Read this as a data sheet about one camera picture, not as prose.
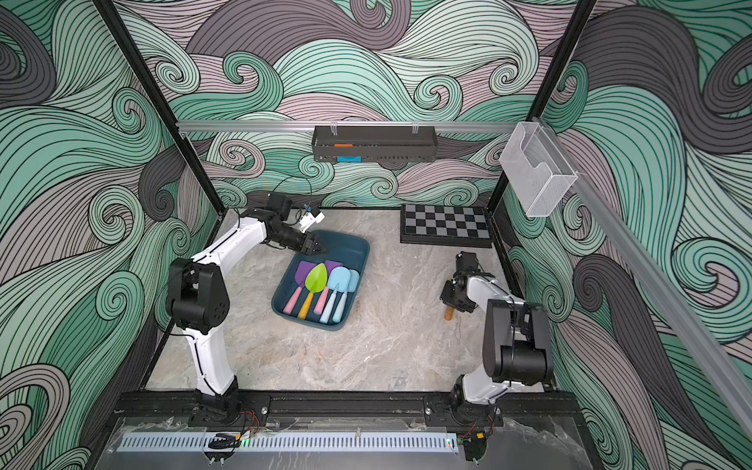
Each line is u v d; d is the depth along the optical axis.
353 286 0.95
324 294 0.92
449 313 0.88
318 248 0.88
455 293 0.82
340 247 1.13
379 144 0.95
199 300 0.52
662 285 0.51
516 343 0.46
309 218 0.84
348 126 0.94
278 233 0.74
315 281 0.96
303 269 0.99
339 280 0.97
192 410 0.73
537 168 0.76
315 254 0.83
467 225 1.11
